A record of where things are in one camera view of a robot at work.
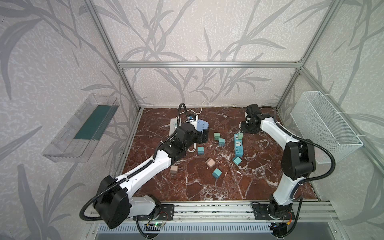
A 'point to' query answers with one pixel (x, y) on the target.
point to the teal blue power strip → (238, 145)
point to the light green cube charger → (217, 136)
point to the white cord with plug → (194, 147)
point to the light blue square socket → (202, 125)
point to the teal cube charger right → (237, 160)
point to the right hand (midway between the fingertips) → (244, 125)
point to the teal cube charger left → (200, 150)
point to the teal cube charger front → (217, 173)
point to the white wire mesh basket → (317, 121)
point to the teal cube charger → (221, 142)
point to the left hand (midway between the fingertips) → (203, 124)
